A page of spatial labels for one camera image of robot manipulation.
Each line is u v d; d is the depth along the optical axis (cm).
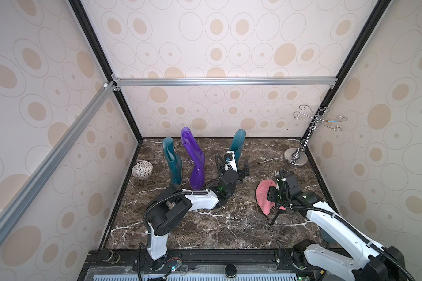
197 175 95
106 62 83
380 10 69
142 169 101
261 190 84
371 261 40
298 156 122
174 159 78
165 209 49
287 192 61
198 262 75
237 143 91
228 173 71
